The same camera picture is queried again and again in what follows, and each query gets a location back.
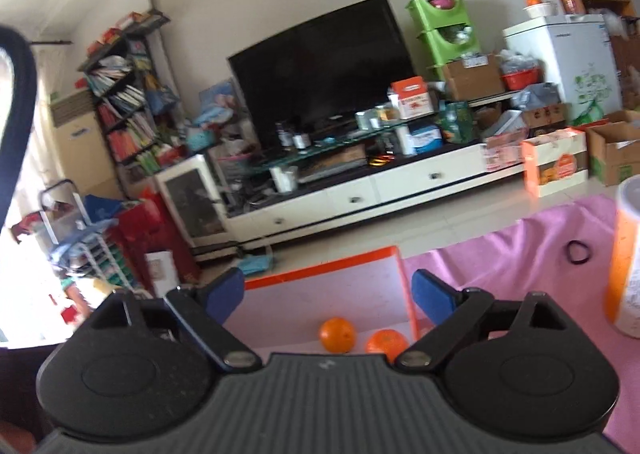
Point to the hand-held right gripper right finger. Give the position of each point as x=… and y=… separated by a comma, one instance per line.
x=432, y=296

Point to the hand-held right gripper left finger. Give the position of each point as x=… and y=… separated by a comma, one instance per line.
x=225, y=291

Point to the orange cardboard box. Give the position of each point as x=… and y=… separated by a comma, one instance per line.
x=320, y=291

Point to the white paper bag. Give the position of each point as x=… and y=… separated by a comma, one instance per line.
x=162, y=274

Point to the white glass-door cabinet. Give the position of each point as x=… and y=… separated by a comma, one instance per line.
x=192, y=204

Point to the red bags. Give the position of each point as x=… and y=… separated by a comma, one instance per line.
x=150, y=229

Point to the pink floral blanket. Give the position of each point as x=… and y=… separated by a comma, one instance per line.
x=525, y=259

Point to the white television stand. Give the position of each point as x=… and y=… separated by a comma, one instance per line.
x=350, y=199

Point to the blue tissue pack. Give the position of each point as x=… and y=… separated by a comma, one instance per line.
x=426, y=140

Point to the green bag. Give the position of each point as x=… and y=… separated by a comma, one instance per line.
x=456, y=123

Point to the orange printed fruit carton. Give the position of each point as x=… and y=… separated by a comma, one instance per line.
x=555, y=164

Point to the orange and white canister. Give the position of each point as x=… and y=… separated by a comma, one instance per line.
x=625, y=274

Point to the orange and white carton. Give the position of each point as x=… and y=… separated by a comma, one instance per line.
x=412, y=99

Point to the printed brown cardboard box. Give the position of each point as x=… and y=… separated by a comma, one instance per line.
x=545, y=117

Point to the dark bookshelf with books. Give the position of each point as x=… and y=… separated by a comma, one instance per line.
x=127, y=99

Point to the open cardboard box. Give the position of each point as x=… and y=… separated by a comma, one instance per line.
x=615, y=154

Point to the red basket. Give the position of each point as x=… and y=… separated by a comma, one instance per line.
x=521, y=79

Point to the black flat television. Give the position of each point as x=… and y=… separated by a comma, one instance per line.
x=325, y=69

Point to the white chest freezer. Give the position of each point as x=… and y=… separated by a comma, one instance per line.
x=565, y=64

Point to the green stacking bins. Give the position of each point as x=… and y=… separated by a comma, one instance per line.
x=442, y=29

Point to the black curved band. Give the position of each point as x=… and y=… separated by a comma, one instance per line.
x=24, y=99

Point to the white bowl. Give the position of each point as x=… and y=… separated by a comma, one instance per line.
x=540, y=10

